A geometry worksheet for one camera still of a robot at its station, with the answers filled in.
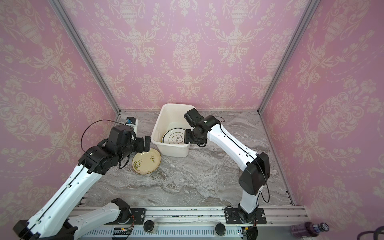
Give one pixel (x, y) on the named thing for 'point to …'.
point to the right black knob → (220, 229)
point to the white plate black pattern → (175, 136)
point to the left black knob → (148, 226)
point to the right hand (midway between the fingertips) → (189, 140)
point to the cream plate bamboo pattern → (146, 162)
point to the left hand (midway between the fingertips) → (143, 138)
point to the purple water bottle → (308, 229)
